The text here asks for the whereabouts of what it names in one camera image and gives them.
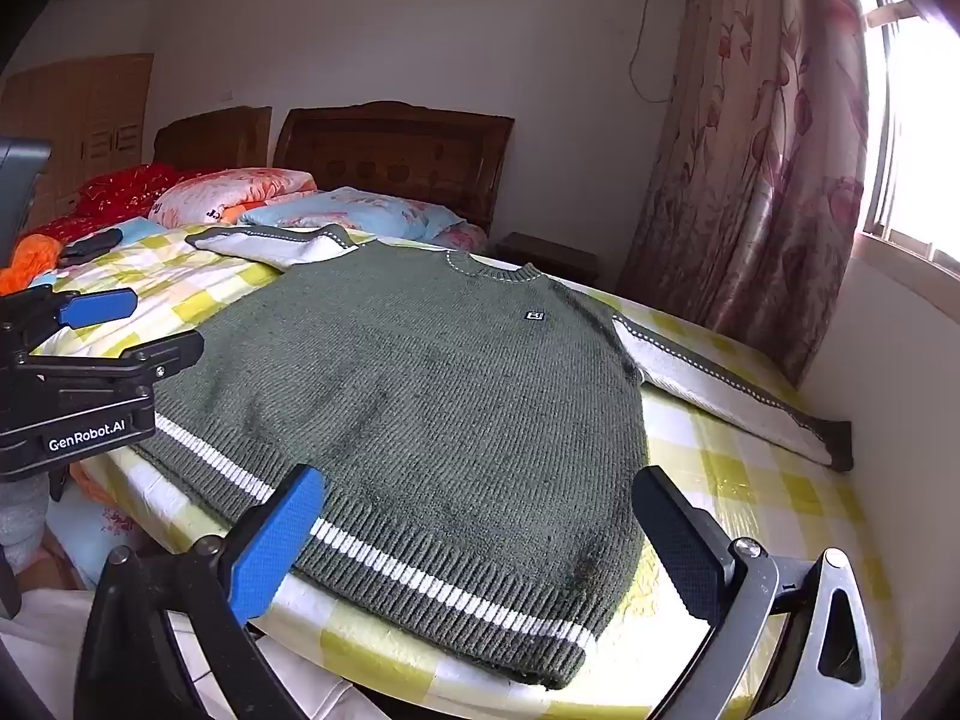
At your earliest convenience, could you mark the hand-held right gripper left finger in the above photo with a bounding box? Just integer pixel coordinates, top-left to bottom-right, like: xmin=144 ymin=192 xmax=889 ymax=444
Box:
xmin=73 ymin=463 xmax=331 ymax=720

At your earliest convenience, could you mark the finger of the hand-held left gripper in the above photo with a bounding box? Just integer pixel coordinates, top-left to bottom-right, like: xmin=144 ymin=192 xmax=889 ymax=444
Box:
xmin=112 ymin=328 xmax=205 ymax=392
xmin=30 ymin=287 xmax=138 ymax=332

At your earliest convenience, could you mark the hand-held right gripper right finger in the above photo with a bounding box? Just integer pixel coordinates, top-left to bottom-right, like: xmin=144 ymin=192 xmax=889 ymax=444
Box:
xmin=632 ymin=465 xmax=882 ymax=720

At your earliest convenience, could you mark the green knitted sweater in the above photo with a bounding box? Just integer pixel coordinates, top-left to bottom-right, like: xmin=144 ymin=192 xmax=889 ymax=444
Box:
xmin=131 ymin=223 xmax=856 ymax=691

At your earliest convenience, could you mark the black object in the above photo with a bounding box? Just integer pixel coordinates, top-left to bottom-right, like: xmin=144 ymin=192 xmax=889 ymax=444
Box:
xmin=58 ymin=229 xmax=123 ymax=267

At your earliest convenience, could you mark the orange cloth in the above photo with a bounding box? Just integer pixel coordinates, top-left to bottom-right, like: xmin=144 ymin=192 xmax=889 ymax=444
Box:
xmin=0 ymin=234 xmax=65 ymax=297

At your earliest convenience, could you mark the yellow checked bed sheet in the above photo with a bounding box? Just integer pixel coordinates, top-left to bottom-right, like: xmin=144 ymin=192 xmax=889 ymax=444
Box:
xmin=30 ymin=223 xmax=901 ymax=720

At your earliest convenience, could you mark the red patterned blanket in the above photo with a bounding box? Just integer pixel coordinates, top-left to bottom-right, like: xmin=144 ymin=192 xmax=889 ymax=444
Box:
xmin=34 ymin=163 xmax=203 ymax=241

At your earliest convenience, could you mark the orange floral pillow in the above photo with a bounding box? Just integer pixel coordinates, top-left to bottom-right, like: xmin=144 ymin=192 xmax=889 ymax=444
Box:
xmin=148 ymin=167 xmax=320 ymax=228

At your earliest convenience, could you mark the light wooden wardrobe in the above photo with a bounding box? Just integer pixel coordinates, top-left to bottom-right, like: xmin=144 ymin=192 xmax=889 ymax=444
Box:
xmin=0 ymin=52 xmax=155 ymax=230

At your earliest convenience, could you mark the small wooden headboard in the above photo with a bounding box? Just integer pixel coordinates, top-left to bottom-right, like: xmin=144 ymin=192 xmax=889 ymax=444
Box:
xmin=152 ymin=106 xmax=272 ymax=173

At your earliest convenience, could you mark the blue floral pillow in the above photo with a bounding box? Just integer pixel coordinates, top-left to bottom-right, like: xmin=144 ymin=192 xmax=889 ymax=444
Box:
xmin=238 ymin=186 xmax=466 ymax=241

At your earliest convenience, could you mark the large carved wooden headboard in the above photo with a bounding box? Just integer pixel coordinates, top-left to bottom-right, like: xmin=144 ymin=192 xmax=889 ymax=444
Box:
xmin=274 ymin=101 xmax=516 ymax=237

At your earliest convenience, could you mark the pink floral pillow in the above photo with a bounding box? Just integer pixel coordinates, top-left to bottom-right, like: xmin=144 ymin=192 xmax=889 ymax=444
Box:
xmin=420 ymin=221 xmax=488 ymax=254

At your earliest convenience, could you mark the dark wooden nightstand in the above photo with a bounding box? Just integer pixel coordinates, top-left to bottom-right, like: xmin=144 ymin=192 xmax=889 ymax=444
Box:
xmin=495 ymin=231 xmax=601 ymax=286

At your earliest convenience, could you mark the pink floral curtain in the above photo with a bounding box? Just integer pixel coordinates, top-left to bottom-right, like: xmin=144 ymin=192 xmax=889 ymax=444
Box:
xmin=615 ymin=0 xmax=875 ymax=383

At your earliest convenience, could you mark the window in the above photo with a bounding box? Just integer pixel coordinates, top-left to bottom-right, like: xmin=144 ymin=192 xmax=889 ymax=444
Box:
xmin=855 ymin=0 xmax=960 ymax=263

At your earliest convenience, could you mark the air conditioner cable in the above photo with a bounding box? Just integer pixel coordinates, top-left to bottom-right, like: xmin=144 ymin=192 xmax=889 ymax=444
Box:
xmin=628 ymin=0 xmax=672 ymax=102

